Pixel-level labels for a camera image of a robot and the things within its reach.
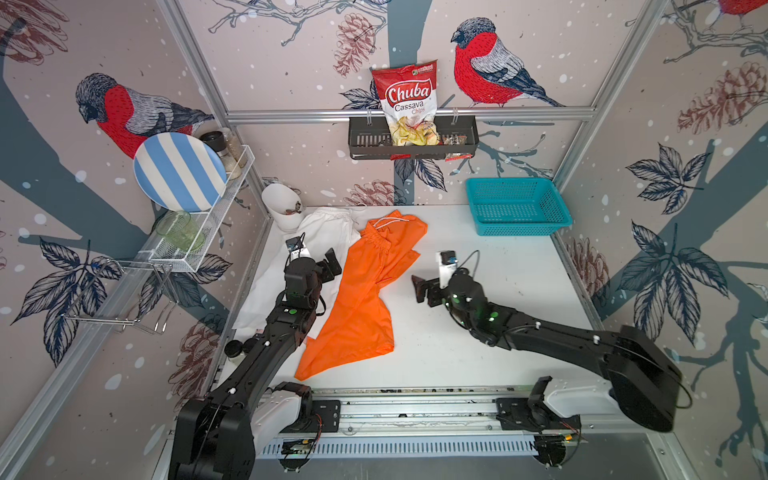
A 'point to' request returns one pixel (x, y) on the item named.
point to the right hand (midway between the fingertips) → (419, 275)
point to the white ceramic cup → (284, 205)
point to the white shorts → (322, 229)
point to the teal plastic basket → (517, 206)
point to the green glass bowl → (178, 227)
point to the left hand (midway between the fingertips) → (327, 248)
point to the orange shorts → (358, 326)
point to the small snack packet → (454, 139)
